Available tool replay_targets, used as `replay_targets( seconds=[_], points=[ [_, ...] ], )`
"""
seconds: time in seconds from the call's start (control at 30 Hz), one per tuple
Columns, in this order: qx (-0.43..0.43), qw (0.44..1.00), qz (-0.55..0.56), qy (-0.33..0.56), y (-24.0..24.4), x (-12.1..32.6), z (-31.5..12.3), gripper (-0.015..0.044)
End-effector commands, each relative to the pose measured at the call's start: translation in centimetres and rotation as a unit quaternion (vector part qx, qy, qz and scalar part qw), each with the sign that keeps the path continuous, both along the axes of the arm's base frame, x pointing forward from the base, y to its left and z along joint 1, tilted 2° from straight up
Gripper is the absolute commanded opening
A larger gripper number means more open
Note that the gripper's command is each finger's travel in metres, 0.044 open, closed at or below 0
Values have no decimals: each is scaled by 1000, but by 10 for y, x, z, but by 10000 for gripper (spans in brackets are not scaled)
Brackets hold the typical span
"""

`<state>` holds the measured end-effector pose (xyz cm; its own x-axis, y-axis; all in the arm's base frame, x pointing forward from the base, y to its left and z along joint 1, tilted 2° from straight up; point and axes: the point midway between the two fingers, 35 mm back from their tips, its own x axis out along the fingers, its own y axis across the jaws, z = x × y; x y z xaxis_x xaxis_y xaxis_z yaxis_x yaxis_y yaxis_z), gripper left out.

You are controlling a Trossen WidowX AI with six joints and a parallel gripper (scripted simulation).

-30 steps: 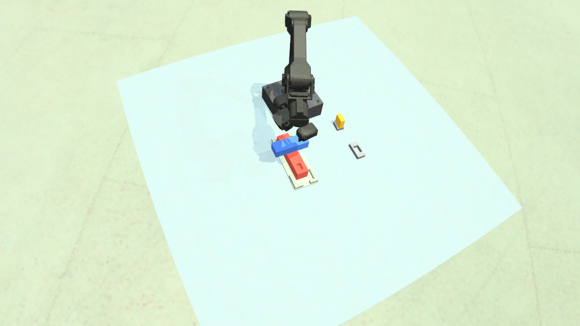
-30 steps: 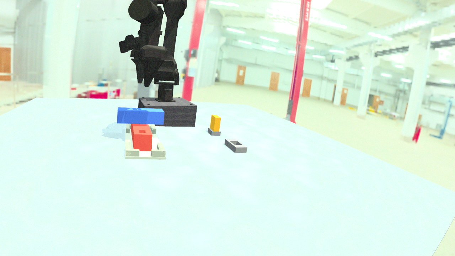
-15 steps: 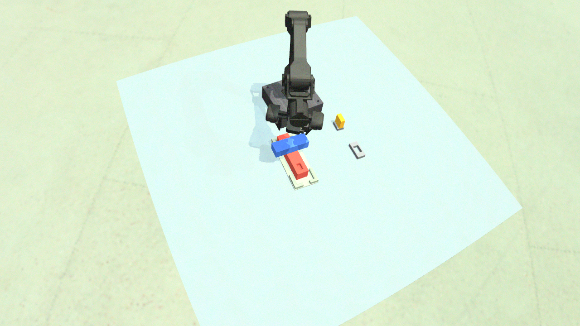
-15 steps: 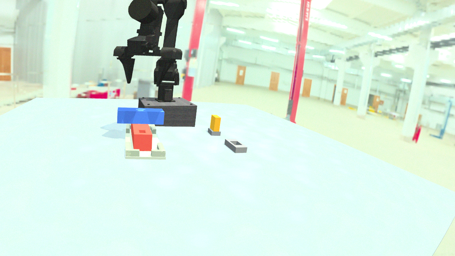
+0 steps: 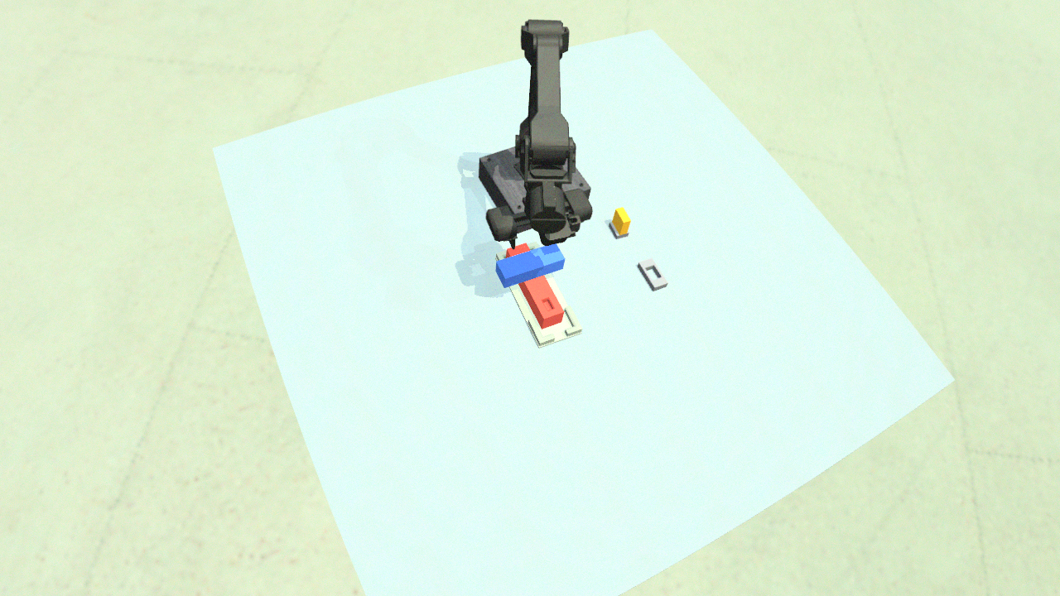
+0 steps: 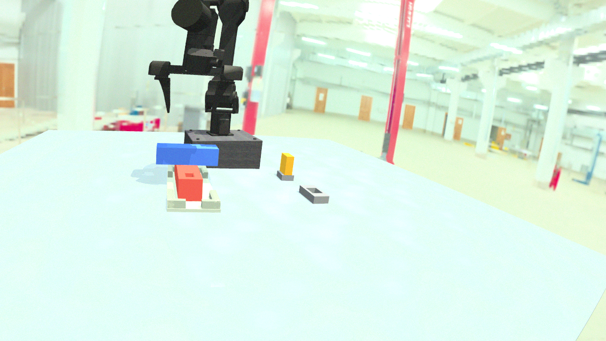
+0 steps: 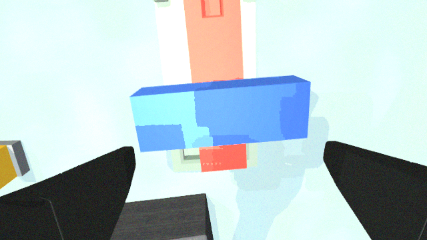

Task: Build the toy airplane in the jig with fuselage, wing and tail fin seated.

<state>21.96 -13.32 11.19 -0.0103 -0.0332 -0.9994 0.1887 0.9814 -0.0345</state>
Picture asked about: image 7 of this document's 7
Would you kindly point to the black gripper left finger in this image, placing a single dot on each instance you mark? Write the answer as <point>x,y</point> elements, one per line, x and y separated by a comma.
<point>82,203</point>

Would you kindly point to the yellow rectangular block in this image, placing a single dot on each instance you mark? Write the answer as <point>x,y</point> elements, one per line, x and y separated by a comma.
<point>7,170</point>

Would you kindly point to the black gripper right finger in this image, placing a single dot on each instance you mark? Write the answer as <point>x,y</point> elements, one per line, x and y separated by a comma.
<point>387,194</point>

